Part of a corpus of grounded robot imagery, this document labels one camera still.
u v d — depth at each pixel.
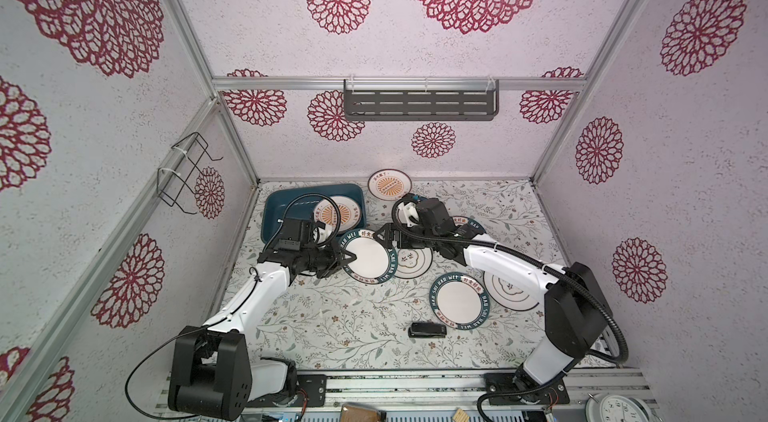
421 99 0.94
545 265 0.49
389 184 1.20
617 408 0.69
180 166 0.76
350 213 1.09
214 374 0.41
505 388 0.73
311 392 0.73
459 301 0.88
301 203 1.13
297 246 0.66
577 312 0.45
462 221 1.07
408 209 0.77
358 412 0.69
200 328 0.43
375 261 0.81
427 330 0.83
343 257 0.79
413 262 0.97
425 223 0.68
